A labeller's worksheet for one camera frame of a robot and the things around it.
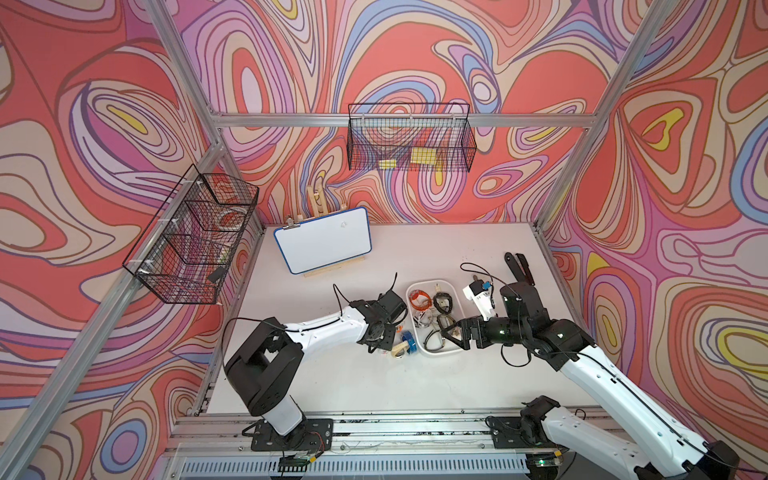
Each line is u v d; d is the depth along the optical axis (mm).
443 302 959
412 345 822
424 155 903
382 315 674
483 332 628
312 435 727
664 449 396
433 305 933
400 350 841
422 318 911
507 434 730
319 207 1175
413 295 957
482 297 661
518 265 1046
